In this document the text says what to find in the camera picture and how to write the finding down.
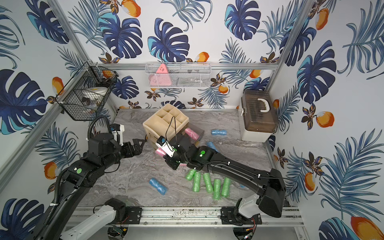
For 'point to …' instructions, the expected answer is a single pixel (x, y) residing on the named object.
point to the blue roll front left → (157, 185)
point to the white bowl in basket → (95, 93)
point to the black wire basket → (82, 97)
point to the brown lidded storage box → (258, 115)
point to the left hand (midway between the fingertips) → (135, 139)
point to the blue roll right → (242, 186)
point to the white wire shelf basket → (197, 74)
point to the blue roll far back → (221, 132)
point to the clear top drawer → (198, 130)
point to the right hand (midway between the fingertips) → (166, 153)
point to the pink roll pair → (192, 133)
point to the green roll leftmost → (189, 176)
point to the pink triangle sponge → (161, 77)
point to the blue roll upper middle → (211, 145)
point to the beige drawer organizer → (165, 122)
